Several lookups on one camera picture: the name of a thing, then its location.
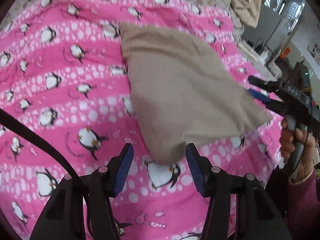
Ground black cable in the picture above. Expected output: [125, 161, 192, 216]
[0, 108, 93, 240]

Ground person's right hand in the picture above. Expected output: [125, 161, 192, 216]
[279, 119, 317, 183]

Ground pink penguin blanket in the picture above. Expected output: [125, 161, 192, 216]
[0, 0, 284, 240]

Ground magenta sleeve forearm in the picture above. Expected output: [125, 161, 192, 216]
[265, 169, 320, 240]

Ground beige zip jacket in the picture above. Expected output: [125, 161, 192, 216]
[120, 23, 270, 165]

